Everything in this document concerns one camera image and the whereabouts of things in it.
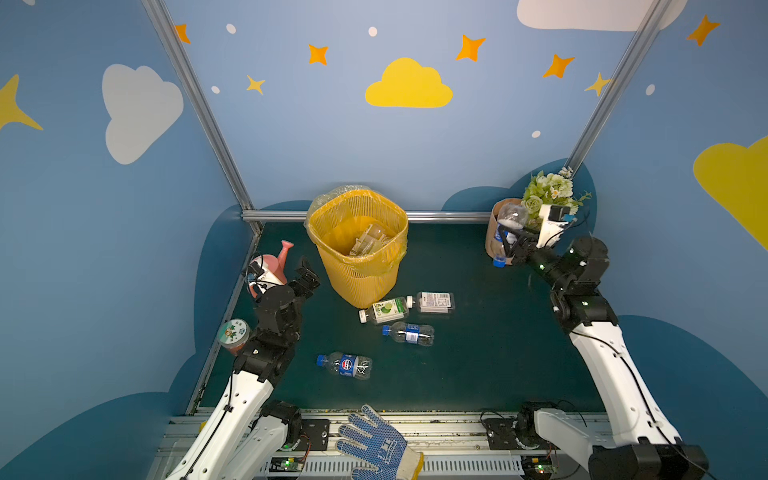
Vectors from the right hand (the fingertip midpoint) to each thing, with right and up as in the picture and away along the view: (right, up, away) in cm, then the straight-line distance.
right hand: (509, 225), depth 70 cm
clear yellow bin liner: (-38, +1, +31) cm, 49 cm away
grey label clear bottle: (-14, -23, +26) cm, 37 cm away
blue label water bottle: (-22, -30, +16) cm, 41 cm away
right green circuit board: (+8, -59, +1) cm, 59 cm away
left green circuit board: (-54, -58, +1) cm, 79 cm away
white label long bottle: (-34, -2, +27) cm, 44 cm away
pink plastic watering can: (-65, -10, +25) cm, 71 cm away
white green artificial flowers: (+21, +13, +20) cm, 32 cm away
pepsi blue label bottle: (-41, -37, +10) cm, 56 cm away
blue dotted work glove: (-31, -55, +2) cm, 63 cm away
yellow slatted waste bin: (-38, -18, +17) cm, 46 cm away
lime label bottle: (-29, -25, +23) cm, 45 cm away
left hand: (-51, -10, +2) cm, 52 cm away
